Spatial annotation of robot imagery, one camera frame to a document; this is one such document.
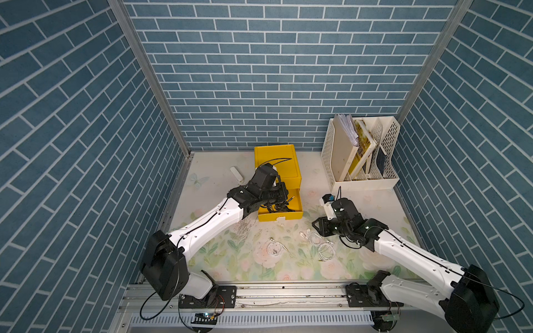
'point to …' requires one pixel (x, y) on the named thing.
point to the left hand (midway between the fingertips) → (295, 193)
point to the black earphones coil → (282, 207)
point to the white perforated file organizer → (382, 169)
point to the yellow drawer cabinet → (289, 202)
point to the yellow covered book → (366, 144)
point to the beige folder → (345, 146)
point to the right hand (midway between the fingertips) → (317, 223)
